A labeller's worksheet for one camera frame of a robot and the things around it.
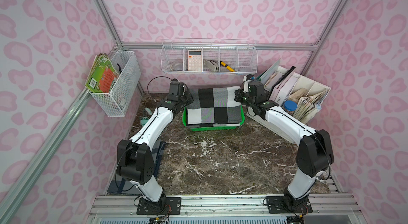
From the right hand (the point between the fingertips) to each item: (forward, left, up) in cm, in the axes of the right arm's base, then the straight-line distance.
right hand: (234, 90), depth 87 cm
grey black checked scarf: (-7, +11, -6) cm, 15 cm away
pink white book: (-1, -25, 0) cm, 25 cm away
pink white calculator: (+18, +23, +7) cm, 30 cm away
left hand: (-2, +25, 0) cm, 26 cm away
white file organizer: (-6, -33, 0) cm, 34 cm away
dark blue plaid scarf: (-44, +57, -21) cm, 75 cm away
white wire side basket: (-16, +56, +8) cm, 59 cm away
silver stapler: (+18, +13, +4) cm, 22 cm away
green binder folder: (+5, -15, +5) cm, 17 cm away
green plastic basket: (-11, +12, -23) cm, 28 cm away
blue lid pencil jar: (-6, -30, -6) cm, 32 cm away
